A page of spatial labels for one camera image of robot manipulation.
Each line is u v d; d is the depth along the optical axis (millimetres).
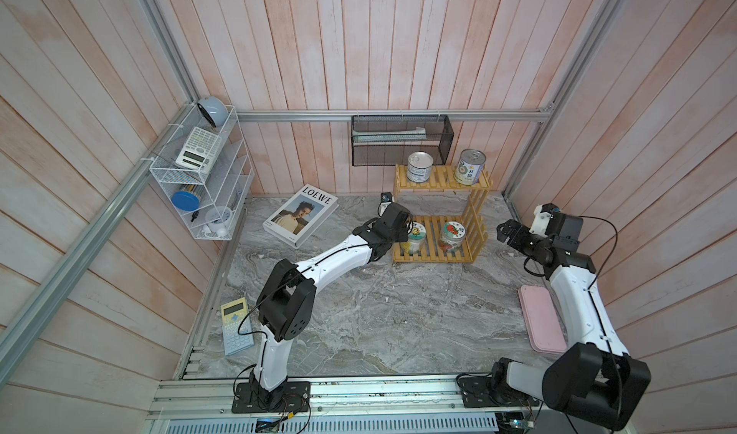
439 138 1008
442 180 869
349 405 730
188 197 763
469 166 809
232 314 858
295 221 1073
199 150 760
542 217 726
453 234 952
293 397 722
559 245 601
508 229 735
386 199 783
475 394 730
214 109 817
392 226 674
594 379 399
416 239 950
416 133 896
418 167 825
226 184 822
